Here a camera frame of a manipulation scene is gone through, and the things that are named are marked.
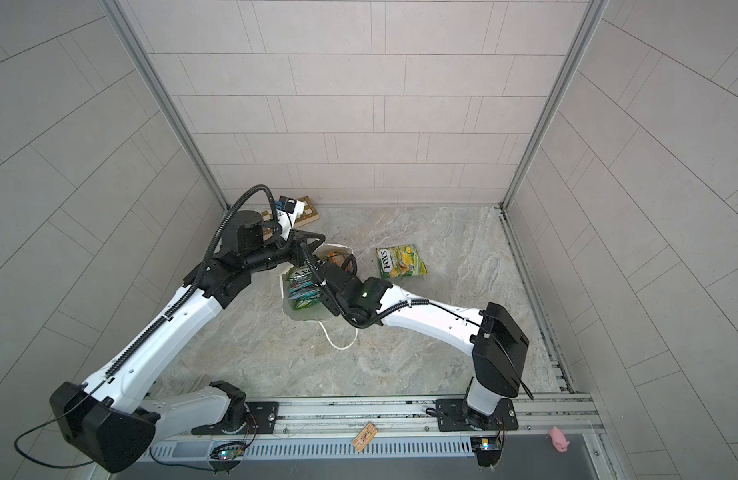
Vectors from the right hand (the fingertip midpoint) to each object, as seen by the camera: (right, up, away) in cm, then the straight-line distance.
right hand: (331, 288), depth 78 cm
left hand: (+2, +14, -10) cm, 18 cm away
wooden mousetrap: (+10, -32, -10) cm, 35 cm away
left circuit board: (-21, -35, -13) cm, 43 cm away
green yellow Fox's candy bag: (+19, +5, +20) cm, 28 cm away
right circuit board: (+38, -35, -10) cm, 53 cm away
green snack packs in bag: (-9, -2, +3) cm, 9 cm away
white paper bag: (-4, -7, +2) cm, 9 cm away
